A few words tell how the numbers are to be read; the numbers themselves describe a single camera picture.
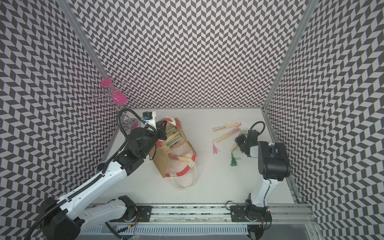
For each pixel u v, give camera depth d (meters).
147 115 0.59
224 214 0.74
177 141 0.91
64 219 0.37
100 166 0.75
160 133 0.63
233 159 0.91
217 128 1.03
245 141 0.87
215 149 0.96
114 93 0.84
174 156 0.87
